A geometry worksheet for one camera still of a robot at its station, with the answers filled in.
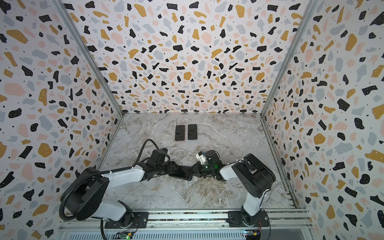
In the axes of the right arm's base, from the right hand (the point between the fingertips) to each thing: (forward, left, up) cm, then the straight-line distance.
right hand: (185, 170), depth 85 cm
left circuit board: (-30, +27, -5) cm, 41 cm away
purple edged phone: (+32, -2, -6) cm, 33 cm away
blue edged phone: (-4, -1, +4) cm, 6 cm away
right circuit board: (-29, -34, -7) cm, 45 cm away
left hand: (+3, +5, -2) cm, 7 cm away
